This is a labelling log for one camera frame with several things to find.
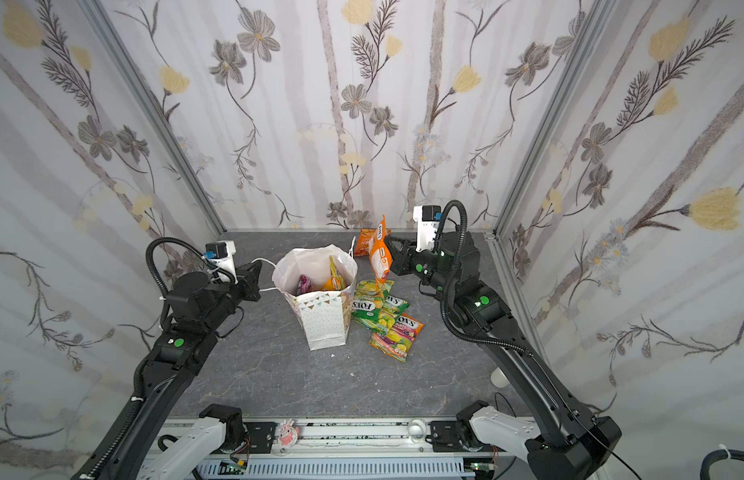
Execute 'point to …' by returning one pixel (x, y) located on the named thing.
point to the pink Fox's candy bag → (397, 341)
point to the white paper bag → (318, 284)
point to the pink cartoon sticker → (287, 434)
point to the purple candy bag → (304, 285)
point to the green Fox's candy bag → (374, 307)
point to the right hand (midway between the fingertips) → (385, 234)
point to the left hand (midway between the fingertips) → (256, 254)
